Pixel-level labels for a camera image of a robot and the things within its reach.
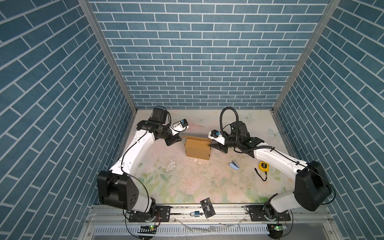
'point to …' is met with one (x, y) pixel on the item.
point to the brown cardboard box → (197, 147)
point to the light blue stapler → (234, 165)
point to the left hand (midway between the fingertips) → (178, 134)
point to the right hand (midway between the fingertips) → (209, 139)
